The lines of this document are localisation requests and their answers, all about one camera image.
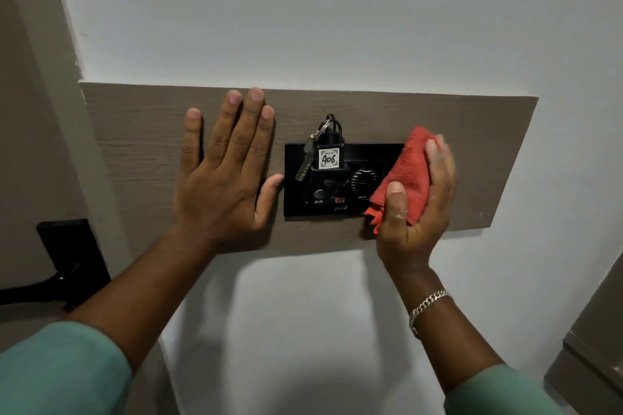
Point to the black switch panel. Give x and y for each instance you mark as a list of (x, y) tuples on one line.
[(302, 198)]

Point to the silver key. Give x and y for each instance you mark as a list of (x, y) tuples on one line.
[(305, 162)]

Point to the brown door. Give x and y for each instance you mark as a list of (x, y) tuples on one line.
[(29, 137)]

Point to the red cleaning cloth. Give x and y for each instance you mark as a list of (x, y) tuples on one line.
[(409, 171)]

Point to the grey wooden cabinet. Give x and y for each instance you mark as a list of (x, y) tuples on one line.
[(594, 361)]

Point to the black key tag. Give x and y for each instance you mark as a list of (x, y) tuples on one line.
[(331, 157)]

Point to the person's left hand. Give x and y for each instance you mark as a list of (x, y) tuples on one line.
[(219, 196)]

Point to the person's right forearm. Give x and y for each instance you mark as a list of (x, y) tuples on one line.
[(452, 341)]

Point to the wide wooden backing board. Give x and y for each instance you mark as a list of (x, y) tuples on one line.
[(136, 128)]

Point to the person's right hand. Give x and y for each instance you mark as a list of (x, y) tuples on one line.
[(416, 244)]

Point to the person's left forearm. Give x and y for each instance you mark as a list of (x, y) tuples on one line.
[(136, 293)]

